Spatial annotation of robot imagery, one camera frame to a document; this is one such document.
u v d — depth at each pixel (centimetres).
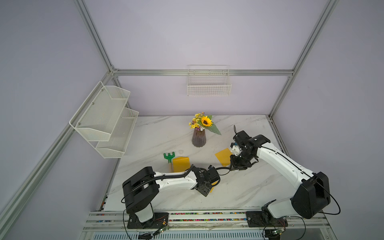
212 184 66
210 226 73
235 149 77
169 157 96
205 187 60
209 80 96
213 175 64
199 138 108
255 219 73
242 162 68
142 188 45
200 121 82
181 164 95
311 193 41
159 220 73
